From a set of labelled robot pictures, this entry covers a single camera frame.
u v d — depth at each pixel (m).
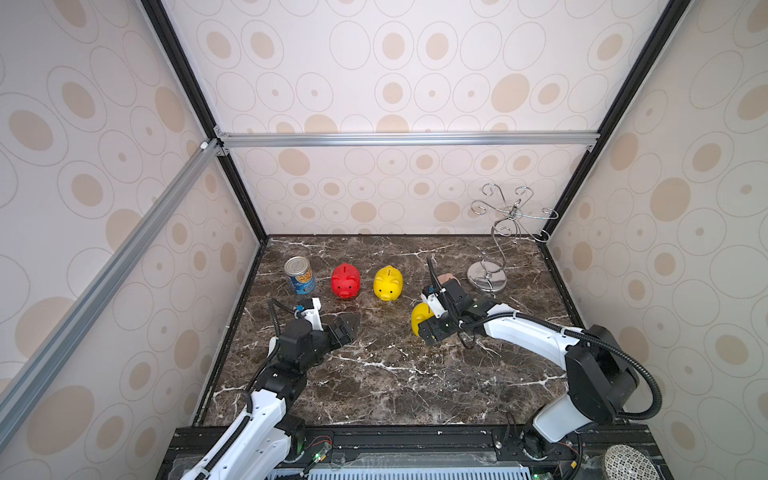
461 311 0.67
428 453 0.73
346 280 0.95
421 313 0.87
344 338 0.70
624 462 0.70
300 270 0.97
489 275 1.06
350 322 0.95
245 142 0.92
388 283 0.95
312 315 0.72
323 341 0.67
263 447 0.58
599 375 0.44
